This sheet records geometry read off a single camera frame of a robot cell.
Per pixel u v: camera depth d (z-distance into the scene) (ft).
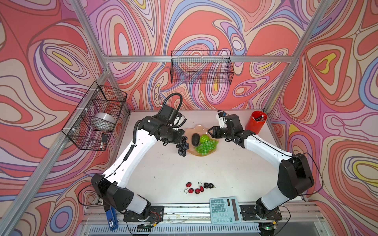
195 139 3.16
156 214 2.39
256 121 3.20
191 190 2.63
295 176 1.45
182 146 2.48
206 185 2.64
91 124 2.41
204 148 2.97
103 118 2.36
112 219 2.30
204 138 3.13
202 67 3.15
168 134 1.94
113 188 1.27
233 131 2.17
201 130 3.42
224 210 2.39
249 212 2.41
